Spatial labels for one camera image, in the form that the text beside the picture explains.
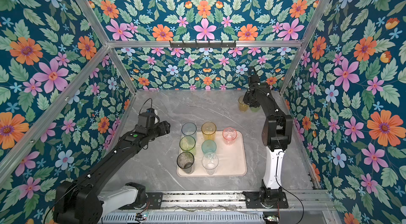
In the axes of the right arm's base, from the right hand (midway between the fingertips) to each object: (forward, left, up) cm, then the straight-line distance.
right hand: (250, 101), depth 97 cm
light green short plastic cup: (+3, -6, -13) cm, 15 cm away
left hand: (-18, +47, +4) cm, 51 cm away
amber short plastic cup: (+2, +3, -8) cm, 9 cm away
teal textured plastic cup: (-26, +26, -8) cm, 37 cm away
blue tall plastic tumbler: (-18, +37, -3) cm, 41 cm away
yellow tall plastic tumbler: (-18, +26, -4) cm, 31 cm away
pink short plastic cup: (-19, +14, -10) cm, 25 cm away
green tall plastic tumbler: (-26, +37, -5) cm, 46 cm away
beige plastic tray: (-31, +13, -13) cm, 36 cm away
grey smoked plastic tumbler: (-36, +37, -4) cm, 52 cm away
